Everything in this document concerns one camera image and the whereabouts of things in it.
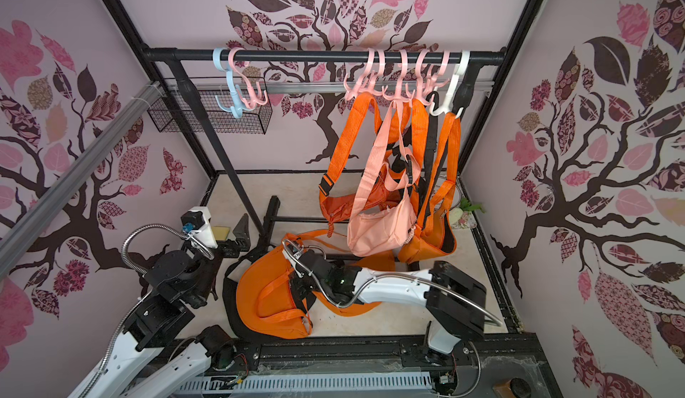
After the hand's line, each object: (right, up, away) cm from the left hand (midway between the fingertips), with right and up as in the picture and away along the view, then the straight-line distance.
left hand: (230, 221), depth 64 cm
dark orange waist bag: (+26, +6, +21) cm, 34 cm away
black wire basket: (-37, +37, +31) cm, 61 cm away
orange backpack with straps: (+3, -24, +16) cm, 29 cm away
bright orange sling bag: (+56, -7, +19) cm, 60 cm away
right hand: (+11, -17, +12) cm, 24 cm away
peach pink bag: (+38, 0, +3) cm, 38 cm away
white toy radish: (+71, -1, +37) cm, 80 cm away
